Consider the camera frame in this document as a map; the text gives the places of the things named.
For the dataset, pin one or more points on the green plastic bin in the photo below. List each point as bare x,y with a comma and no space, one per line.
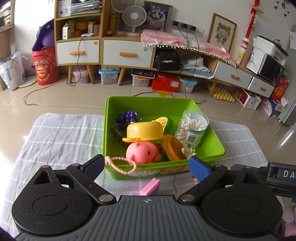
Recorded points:
209,150

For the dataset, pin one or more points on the framed cartoon girl picture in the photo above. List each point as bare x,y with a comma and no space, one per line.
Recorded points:
222,32

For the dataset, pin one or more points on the red cartoon barrel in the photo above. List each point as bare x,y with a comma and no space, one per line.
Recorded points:
45,66

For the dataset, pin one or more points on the clear storage box blue lid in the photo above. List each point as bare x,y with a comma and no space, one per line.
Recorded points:
108,75

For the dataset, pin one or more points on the white red toy box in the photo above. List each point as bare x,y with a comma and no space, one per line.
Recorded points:
248,99

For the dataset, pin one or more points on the framed cat picture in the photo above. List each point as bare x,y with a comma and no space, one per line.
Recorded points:
158,16

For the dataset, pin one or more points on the yellow toy corn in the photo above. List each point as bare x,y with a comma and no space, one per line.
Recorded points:
166,122

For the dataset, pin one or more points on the black case on shelf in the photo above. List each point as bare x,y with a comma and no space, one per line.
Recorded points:
167,60

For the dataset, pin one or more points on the clear cotton swab jar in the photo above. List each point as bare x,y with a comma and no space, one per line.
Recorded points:
192,127

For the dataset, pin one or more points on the clear storage box pink latch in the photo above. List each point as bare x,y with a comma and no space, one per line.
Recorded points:
81,76

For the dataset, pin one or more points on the red cardboard box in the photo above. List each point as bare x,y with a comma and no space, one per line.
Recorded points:
163,81

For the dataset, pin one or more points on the yellow toy hat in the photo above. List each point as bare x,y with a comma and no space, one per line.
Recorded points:
143,131

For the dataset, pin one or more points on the black microwave oven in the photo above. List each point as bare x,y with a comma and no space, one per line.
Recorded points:
265,66

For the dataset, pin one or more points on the dark toy in bin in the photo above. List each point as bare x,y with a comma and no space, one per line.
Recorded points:
118,130

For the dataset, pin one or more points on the purple toy grapes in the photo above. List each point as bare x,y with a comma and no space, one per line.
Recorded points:
127,117

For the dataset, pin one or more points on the long wooden tv cabinet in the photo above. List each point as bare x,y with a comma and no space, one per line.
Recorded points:
192,19

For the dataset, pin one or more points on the grey checked table cloth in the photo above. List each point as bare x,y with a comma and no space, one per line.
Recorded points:
59,140

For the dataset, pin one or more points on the purple plush toy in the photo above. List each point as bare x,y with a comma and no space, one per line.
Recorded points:
44,37

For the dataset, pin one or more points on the pink card box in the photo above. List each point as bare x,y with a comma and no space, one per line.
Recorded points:
150,188

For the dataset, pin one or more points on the pink rubber pig toy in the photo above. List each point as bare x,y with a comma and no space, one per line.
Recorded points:
143,152

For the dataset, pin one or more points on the wooden white drawer cabinet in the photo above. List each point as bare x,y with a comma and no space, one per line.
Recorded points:
77,34

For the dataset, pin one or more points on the pink lace cloth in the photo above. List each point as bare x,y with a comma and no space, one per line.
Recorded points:
163,39

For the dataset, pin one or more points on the white printer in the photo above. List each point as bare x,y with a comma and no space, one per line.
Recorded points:
272,48

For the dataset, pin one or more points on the white paper shopping bag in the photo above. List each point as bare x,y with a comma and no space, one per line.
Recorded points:
12,71

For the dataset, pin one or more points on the yellow egg tray stack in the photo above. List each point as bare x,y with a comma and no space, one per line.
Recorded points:
220,92

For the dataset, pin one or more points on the small orange figurine keychain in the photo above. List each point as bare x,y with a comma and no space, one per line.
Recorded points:
196,181

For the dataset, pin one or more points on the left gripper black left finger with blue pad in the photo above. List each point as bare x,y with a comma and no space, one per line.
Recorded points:
83,177

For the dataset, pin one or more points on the white desk fan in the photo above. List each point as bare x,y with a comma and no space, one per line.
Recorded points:
134,16

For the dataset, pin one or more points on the clear storage box orange latch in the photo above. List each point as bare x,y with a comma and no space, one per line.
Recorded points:
142,77

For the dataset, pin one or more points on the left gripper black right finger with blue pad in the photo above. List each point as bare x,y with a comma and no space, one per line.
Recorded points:
208,177

